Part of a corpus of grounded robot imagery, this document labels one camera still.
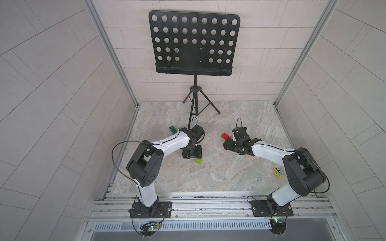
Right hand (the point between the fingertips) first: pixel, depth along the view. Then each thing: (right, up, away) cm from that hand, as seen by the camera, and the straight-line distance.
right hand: (225, 144), depth 93 cm
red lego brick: (+1, +5, +5) cm, 7 cm away
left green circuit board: (-38, -32, -27) cm, 57 cm away
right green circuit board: (+20, -32, -25) cm, 45 cm away
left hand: (-17, -6, -4) cm, 19 cm away
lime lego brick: (-17, -8, -8) cm, 20 cm away
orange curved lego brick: (+6, +1, -26) cm, 27 cm away
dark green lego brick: (-34, +8, +8) cm, 36 cm away
